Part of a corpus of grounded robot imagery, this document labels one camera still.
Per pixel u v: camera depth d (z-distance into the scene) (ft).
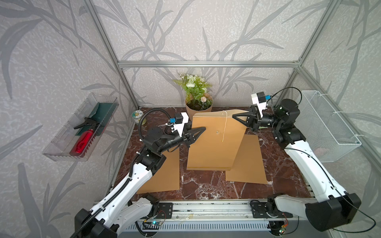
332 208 1.20
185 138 1.77
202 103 3.31
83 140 1.98
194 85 3.06
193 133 1.83
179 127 1.71
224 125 1.98
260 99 1.70
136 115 3.44
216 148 2.19
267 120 1.81
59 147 1.92
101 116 2.33
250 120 1.86
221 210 2.47
